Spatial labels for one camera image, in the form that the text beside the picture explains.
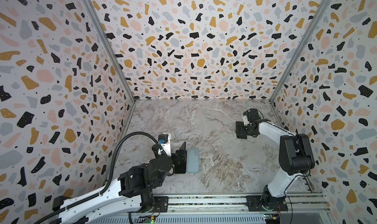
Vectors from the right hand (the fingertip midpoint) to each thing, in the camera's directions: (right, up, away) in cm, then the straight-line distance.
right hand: (241, 127), depth 97 cm
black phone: (-3, -1, -8) cm, 9 cm away
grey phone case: (-32, -22, -10) cm, 40 cm away
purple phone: (-41, -17, -3) cm, 44 cm away
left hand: (-38, -3, -32) cm, 49 cm away
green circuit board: (-51, -42, -27) cm, 71 cm away
